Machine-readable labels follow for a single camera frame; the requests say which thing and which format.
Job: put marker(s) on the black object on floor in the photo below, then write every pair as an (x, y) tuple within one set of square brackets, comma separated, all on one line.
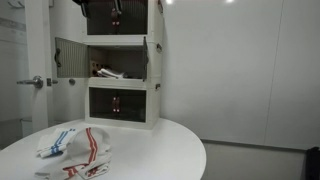
[(313, 163)]

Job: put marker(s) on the red striped white towel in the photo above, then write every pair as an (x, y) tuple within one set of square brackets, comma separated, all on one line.
[(88, 150)]

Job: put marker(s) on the silver door latch plate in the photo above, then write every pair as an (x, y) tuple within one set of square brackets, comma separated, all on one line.
[(50, 82)]

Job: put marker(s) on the dark mesh cabinet door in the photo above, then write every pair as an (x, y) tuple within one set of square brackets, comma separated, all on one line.
[(145, 60)]

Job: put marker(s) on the white cloth inside cabinet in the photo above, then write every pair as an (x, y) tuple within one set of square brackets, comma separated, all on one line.
[(109, 73)]

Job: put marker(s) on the dark translucent cabinet door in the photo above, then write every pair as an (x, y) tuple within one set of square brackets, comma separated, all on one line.
[(131, 106), (100, 18), (133, 18), (101, 103)]

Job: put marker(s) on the white room door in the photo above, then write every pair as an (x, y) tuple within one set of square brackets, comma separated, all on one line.
[(38, 50)]

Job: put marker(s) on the blue striped white towel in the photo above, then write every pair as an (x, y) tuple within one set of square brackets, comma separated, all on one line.
[(55, 141)]

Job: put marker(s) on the white stacked storage cabinet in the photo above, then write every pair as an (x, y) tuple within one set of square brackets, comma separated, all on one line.
[(153, 106)]

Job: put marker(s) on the round silver wall knob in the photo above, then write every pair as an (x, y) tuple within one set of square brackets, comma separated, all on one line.
[(72, 81)]

